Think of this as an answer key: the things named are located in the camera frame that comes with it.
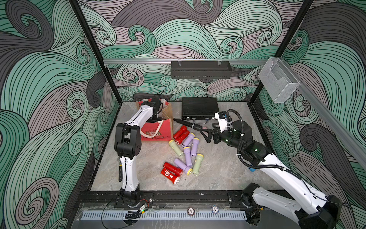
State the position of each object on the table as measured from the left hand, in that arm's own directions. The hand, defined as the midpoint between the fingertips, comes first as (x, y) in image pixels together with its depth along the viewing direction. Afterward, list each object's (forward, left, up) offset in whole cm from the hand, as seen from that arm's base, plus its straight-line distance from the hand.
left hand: (154, 125), depth 95 cm
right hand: (-16, -30, +19) cm, 39 cm away
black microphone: (+3, -27, -5) cm, 28 cm away
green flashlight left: (-14, -15, -6) cm, 21 cm away
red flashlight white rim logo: (-34, -15, -4) cm, 37 cm away
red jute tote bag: (-7, -5, +4) cm, 10 cm away
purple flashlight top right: (-13, -27, -5) cm, 31 cm away
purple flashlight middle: (-17, -22, -5) cm, 28 cm away
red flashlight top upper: (0, -19, -6) cm, 20 cm away
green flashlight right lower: (-24, -28, -5) cm, 38 cm away
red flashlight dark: (-29, -15, -4) cm, 33 cm away
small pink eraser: (+1, -35, -5) cm, 36 cm away
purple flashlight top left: (-8, -23, -5) cm, 25 cm away
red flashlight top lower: (-7, -19, -5) cm, 21 cm away
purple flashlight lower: (-28, -22, -5) cm, 36 cm away
